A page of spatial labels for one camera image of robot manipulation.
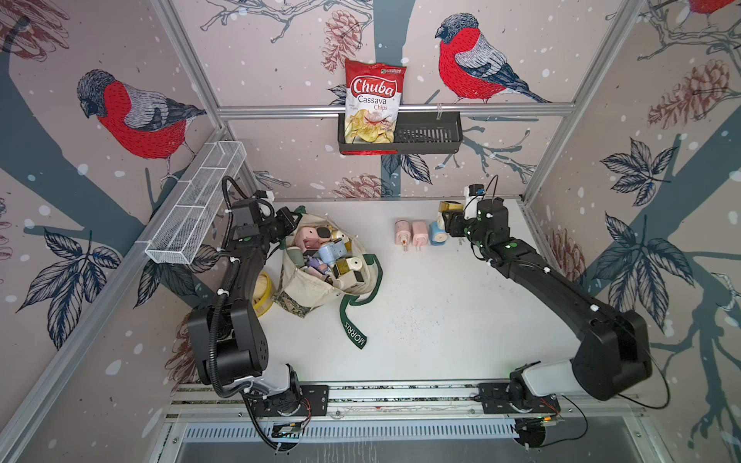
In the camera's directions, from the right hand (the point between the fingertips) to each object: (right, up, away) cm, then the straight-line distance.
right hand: (451, 210), depth 84 cm
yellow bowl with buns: (-58, -26, +4) cm, 64 cm away
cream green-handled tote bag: (-44, -23, -5) cm, 50 cm away
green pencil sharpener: (-46, -14, -1) cm, 48 cm away
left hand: (-44, +1, 0) cm, 44 cm away
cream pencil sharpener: (-31, -19, +3) cm, 37 cm away
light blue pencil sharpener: (-38, -13, +8) cm, 41 cm away
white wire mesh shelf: (-74, -5, -12) cm, 75 cm away
